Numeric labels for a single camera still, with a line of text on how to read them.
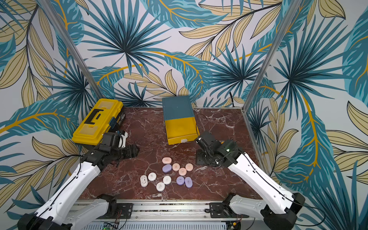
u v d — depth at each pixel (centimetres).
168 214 73
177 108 90
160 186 80
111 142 59
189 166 88
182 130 87
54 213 39
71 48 82
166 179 82
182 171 85
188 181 81
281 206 37
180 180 82
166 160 89
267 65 91
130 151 69
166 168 86
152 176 84
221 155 44
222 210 74
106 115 91
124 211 73
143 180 82
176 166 87
